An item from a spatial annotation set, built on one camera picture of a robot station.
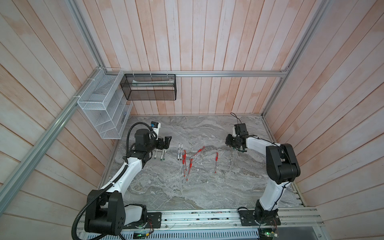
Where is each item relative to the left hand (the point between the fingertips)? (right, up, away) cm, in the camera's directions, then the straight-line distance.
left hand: (164, 136), depth 85 cm
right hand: (+41, -3, +17) cm, 44 cm away
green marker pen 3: (-2, -10, +13) cm, 16 cm away
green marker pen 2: (-3, -13, +12) cm, 18 cm away
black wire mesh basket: (-14, +35, +19) cm, 42 cm away
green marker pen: (-8, -14, +11) cm, 19 cm away
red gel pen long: (+15, -20, +7) cm, 26 cm away
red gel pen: (+12, -13, +11) cm, 21 cm away
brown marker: (+8, -11, +13) cm, 18 cm away
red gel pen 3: (+33, -16, +10) cm, 38 cm away
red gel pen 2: (+11, -20, +7) cm, 24 cm away
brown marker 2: (+9, -11, +13) cm, 19 cm away
